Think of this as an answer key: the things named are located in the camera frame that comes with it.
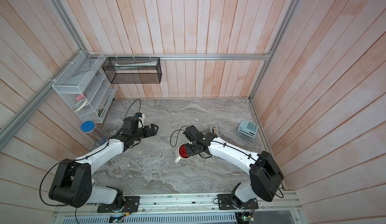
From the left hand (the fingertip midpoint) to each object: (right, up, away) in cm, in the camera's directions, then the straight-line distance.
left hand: (153, 130), depth 90 cm
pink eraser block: (-39, +19, -8) cm, 44 cm away
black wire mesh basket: (-18, +42, +17) cm, 49 cm away
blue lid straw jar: (-32, +3, -10) cm, 34 cm away
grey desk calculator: (+63, 0, +11) cm, 64 cm away
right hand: (+22, -10, -6) cm, 25 cm away
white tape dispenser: (+38, 0, +6) cm, 39 cm away
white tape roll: (-36, +15, -11) cm, 41 cm away
